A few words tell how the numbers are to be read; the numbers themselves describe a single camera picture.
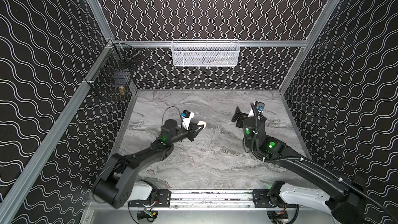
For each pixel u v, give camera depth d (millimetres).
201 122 800
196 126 795
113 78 966
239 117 661
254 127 499
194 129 740
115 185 425
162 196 749
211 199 761
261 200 737
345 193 398
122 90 821
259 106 595
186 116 722
